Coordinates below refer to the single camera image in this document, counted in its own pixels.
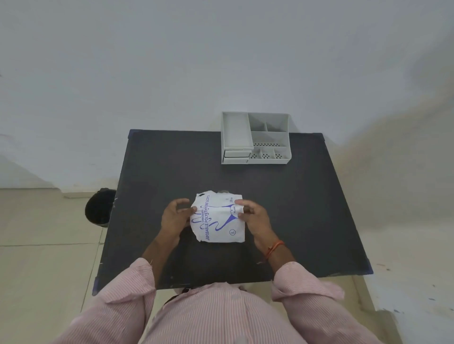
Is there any person's left hand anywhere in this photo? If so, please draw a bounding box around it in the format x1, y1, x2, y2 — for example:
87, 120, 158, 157
160, 198, 197, 246

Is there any person's right hand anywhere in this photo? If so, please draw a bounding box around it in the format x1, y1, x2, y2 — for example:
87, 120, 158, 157
234, 199, 278, 254

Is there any white blue-printed glove packet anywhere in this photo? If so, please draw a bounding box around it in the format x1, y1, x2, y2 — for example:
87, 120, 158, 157
190, 190, 246, 244

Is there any grey desk organiser with drawers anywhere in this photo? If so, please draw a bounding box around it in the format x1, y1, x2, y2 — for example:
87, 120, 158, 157
221, 111, 292, 165

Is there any person's right forearm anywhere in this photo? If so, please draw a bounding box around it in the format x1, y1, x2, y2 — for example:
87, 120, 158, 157
266, 244, 297, 274

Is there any person's left forearm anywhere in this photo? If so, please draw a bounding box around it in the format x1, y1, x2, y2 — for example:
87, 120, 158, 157
141, 235, 182, 290

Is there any black trash bin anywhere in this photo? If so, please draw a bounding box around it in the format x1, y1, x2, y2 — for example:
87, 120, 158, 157
84, 188, 118, 228

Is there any pink striped shirt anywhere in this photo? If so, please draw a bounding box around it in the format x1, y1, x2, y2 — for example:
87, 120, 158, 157
53, 258, 385, 344

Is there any orange thread bracelet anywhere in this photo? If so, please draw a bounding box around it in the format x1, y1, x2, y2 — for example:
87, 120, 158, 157
264, 240, 286, 259

